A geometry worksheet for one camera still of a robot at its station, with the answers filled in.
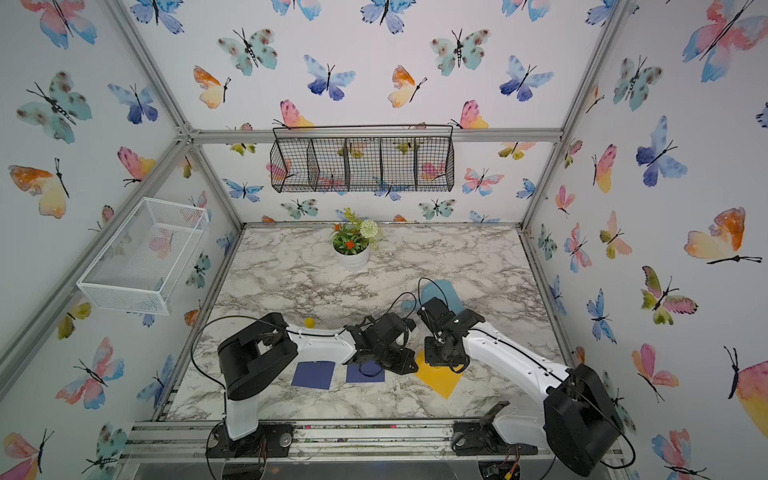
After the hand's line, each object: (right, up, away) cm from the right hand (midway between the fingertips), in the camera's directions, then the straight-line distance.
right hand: (436, 357), depth 82 cm
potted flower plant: (-25, +33, +15) cm, 43 cm away
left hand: (-4, -4, +2) cm, 6 cm away
